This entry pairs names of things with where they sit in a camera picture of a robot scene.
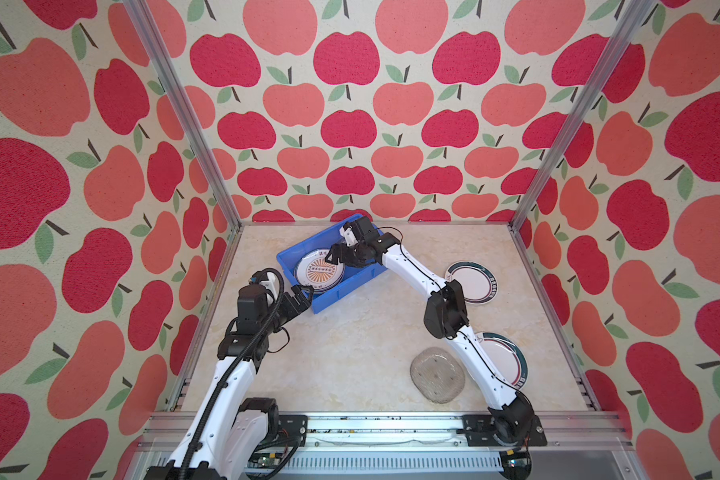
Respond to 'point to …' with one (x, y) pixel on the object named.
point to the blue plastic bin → (354, 278)
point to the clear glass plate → (437, 375)
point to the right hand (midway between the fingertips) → (337, 258)
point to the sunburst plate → (314, 271)
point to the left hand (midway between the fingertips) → (308, 296)
